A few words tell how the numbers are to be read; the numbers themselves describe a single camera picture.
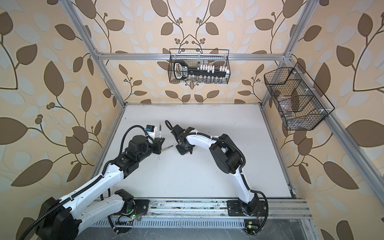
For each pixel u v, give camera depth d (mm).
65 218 387
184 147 813
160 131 782
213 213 737
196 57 896
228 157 539
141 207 741
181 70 826
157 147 707
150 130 693
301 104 732
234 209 729
